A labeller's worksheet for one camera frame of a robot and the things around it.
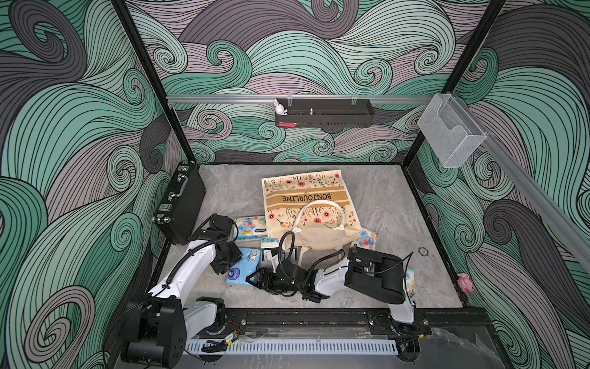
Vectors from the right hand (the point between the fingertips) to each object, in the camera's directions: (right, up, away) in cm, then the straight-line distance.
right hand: (247, 288), depth 77 cm
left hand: (-5, +8, +6) cm, 11 cm away
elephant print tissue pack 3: (+56, +3, +1) cm, 56 cm away
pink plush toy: (+78, 0, +4) cm, 78 cm away
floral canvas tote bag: (+24, +27, +11) cm, 38 cm away
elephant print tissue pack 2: (+45, +14, +11) cm, 49 cm away
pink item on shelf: (+12, +60, +13) cm, 62 cm away
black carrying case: (-25, +29, +3) cm, 38 cm away
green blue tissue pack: (+7, +14, +7) cm, 17 cm away
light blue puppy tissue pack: (0, +7, +5) cm, 8 cm away
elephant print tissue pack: (0, +18, +13) cm, 23 cm away
